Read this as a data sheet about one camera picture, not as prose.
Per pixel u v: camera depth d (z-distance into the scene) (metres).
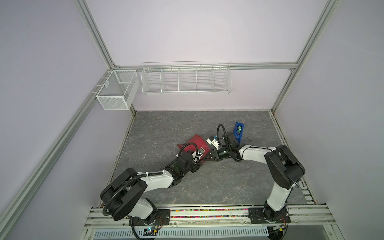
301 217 0.74
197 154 0.74
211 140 0.85
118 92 1.01
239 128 1.02
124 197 0.43
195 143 0.68
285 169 0.49
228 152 0.75
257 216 0.72
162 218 0.73
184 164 0.67
